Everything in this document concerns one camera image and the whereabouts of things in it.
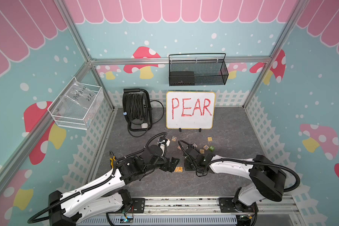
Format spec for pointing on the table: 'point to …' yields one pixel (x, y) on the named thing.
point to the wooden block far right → (209, 139)
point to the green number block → (211, 148)
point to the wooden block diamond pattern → (206, 147)
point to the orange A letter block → (180, 169)
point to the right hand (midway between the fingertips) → (185, 165)
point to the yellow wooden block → (202, 151)
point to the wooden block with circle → (195, 145)
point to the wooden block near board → (173, 138)
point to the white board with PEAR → (190, 109)
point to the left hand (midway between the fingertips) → (171, 160)
